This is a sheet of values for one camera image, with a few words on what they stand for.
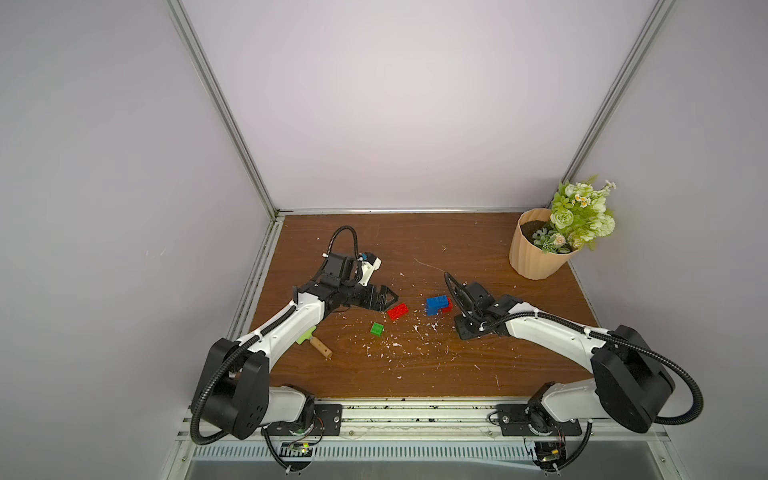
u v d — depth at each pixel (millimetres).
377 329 874
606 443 698
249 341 447
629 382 414
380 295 737
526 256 922
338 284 668
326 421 731
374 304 735
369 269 775
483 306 665
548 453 698
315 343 849
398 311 905
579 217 816
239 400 414
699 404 384
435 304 881
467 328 773
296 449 713
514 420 727
